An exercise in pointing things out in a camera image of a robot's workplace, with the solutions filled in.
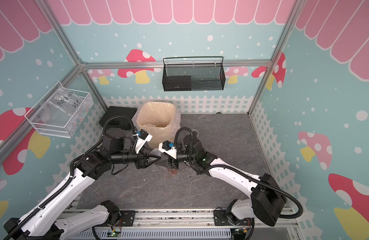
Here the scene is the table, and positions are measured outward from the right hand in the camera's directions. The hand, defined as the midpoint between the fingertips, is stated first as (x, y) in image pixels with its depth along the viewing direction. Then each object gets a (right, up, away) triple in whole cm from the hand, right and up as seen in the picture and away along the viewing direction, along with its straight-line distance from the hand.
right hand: (158, 158), depth 69 cm
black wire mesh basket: (+19, +46, +25) cm, 56 cm away
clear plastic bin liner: (-4, +18, +31) cm, 36 cm away
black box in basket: (+7, +41, +20) cm, 46 cm away
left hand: (0, +1, -3) cm, 3 cm away
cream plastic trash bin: (-5, +19, +29) cm, 35 cm away
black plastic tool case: (-36, +18, +40) cm, 57 cm away
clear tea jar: (0, +3, -2) cm, 4 cm away
